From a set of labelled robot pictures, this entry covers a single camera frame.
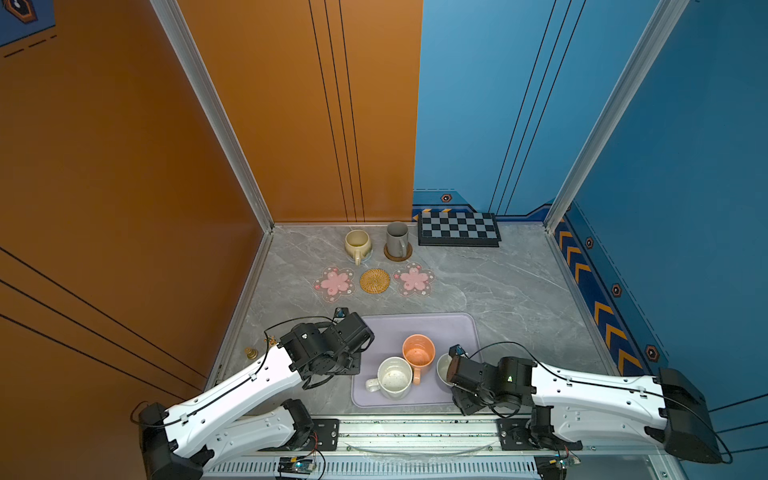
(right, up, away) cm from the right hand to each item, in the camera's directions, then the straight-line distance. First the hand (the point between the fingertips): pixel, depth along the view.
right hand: (460, 402), depth 75 cm
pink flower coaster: (-38, +27, +27) cm, 54 cm away
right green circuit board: (+21, -12, -5) cm, 25 cm away
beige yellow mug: (-30, +41, +30) cm, 59 cm away
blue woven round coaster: (-28, +35, +31) cm, 54 cm away
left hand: (-26, +12, -1) cm, 29 cm away
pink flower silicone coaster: (-10, +28, +27) cm, 40 cm away
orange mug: (-10, +9, +11) cm, 17 cm away
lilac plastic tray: (-18, +13, +18) cm, 29 cm away
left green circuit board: (-40, -13, -4) cm, 42 cm away
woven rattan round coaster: (-24, +28, +27) cm, 46 cm away
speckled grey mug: (-16, +43, +27) cm, 53 cm away
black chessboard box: (+8, +47, +40) cm, 63 cm away
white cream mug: (-17, +4, +6) cm, 18 cm away
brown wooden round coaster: (-15, +35, +33) cm, 51 cm away
